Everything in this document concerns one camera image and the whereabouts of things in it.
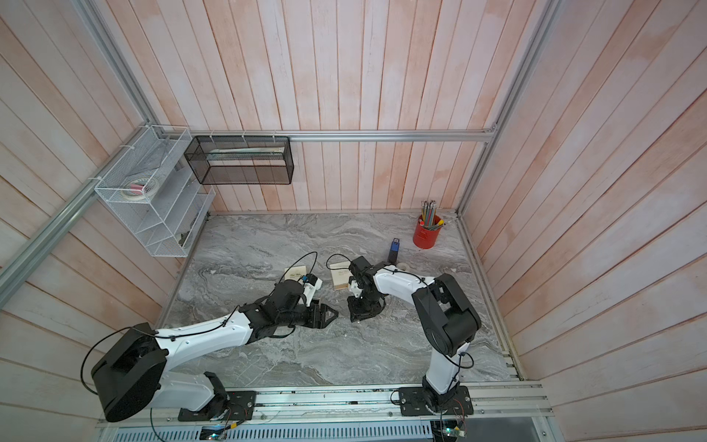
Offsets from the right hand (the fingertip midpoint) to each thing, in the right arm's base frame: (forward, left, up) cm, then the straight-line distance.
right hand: (355, 316), depth 90 cm
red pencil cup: (+29, -26, +7) cm, 39 cm away
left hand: (-4, +8, +8) cm, 12 cm away
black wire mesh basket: (+53, +45, +25) cm, 74 cm away
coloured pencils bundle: (+35, -27, +14) cm, 46 cm away
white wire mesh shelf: (+15, +55, +29) cm, 64 cm away
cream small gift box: (+13, +5, +4) cm, 14 cm away
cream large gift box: (+15, +22, +4) cm, 27 cm away
